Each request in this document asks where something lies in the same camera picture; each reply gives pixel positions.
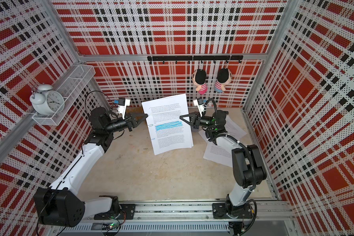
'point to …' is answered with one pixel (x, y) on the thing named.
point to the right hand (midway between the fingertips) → (184, 117)
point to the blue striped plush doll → (224, 77)
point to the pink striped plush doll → (198, 78)
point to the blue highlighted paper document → (168, 132)
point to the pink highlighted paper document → (218, 154)
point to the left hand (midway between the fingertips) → (147, 114)
